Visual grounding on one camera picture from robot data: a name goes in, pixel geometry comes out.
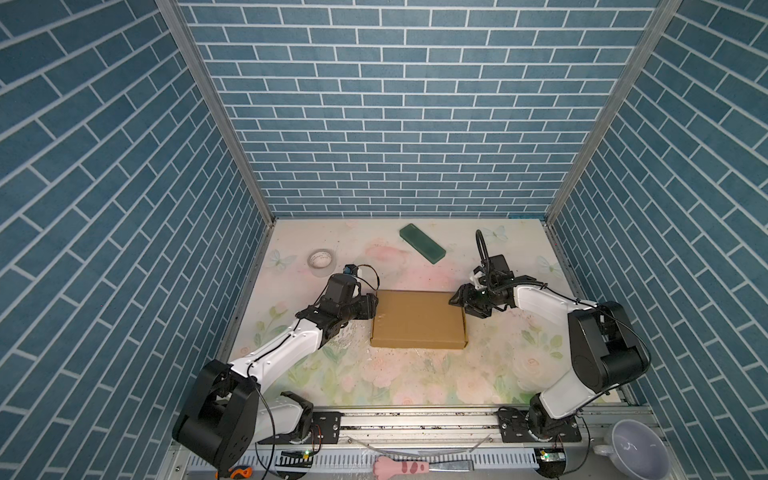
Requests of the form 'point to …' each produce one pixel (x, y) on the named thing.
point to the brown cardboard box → (418, 319)
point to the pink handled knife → (384, 467)
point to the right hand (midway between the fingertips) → (453, 301)
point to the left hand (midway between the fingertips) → (371, 299)
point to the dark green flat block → (431, 250)
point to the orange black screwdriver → (246, 471)
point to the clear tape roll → (321, 262)
